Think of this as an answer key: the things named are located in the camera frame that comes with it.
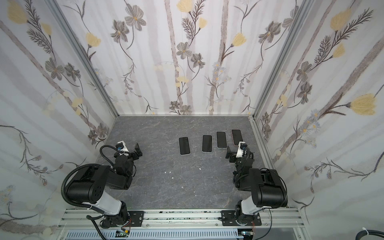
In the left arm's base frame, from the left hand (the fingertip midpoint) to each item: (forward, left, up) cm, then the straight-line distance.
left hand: (126, 141), depth 89 cm
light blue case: (+1, -31, -12) cm, 34 cm away
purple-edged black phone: (+2, -35, -9) cm, 36 cm away
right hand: (-4, -65, +1) cm, 65 cm away
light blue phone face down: (+8, -62, -11) cm, 63 cm away
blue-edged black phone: (+8, -61, -11) cm, 63 cm away
